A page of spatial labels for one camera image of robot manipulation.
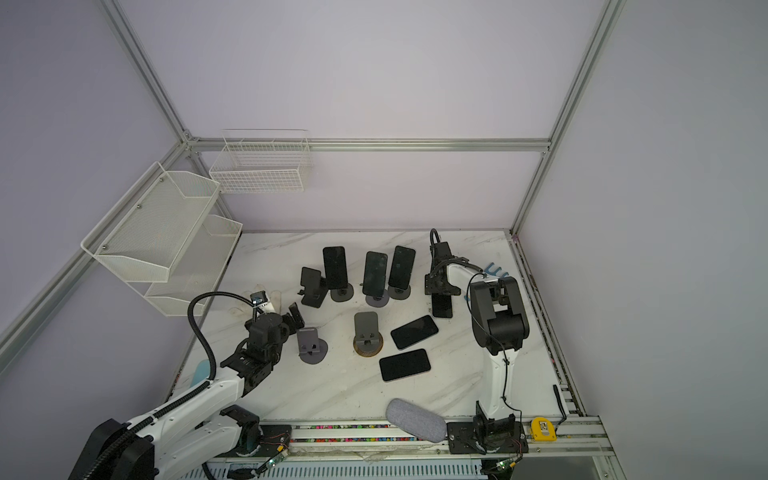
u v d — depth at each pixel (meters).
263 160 0.96
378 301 1.01
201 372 0.84
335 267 0.94
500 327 0.55
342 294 1.02
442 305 0.99
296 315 0.78
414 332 0.93
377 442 0.75
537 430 0.75
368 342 0.86
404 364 0.86
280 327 0.65
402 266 0.95
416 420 0.75
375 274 0.95
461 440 0.73
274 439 0.74
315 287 0.96
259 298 0.72
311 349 0.84
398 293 1.02
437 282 0.87
